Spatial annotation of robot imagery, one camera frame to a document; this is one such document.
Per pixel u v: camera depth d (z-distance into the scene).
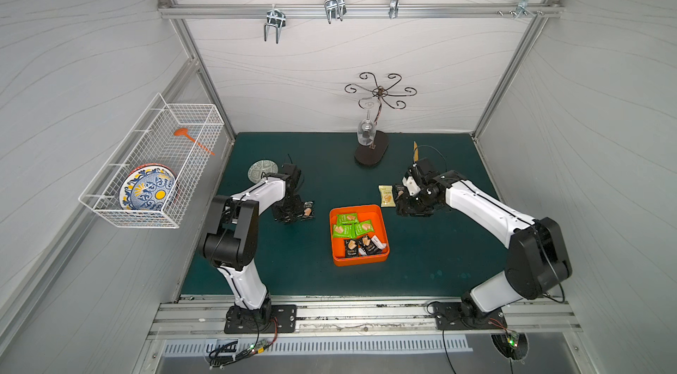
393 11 0.78
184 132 0.78
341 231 0.89
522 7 0.77
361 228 0.90
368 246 0.84
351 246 0.86
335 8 0.77
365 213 0.93
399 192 0.99
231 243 0.48
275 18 0.78
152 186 0.62
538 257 0.44
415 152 1.12
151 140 0.69
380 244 0.86
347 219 0.92
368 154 1.11
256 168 1.04
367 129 0.92
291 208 0.82
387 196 0.99
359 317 0.75
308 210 0.95
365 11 0.80
